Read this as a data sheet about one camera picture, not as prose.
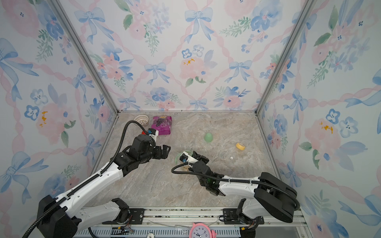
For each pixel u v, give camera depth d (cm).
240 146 96
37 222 36
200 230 69
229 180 55
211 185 63
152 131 69
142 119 114
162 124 103
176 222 73
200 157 72
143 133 68
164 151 70
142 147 58
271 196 43
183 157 69
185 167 68
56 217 38
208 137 102
